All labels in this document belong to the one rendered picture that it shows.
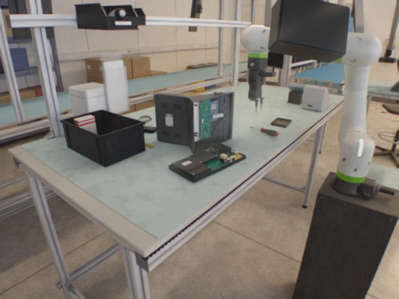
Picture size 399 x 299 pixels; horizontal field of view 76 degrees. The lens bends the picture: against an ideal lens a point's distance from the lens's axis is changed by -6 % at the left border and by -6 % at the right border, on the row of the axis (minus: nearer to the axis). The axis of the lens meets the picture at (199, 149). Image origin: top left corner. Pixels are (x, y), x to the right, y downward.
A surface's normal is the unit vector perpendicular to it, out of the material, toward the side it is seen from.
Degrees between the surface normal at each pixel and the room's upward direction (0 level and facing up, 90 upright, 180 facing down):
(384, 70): 90
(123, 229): 0
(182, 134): 90
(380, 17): 90
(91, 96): 90
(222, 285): 0
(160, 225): 0
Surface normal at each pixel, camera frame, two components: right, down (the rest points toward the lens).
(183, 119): -0.40, 0.37
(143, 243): 0.00, -0.91
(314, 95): -0.62, 0.32
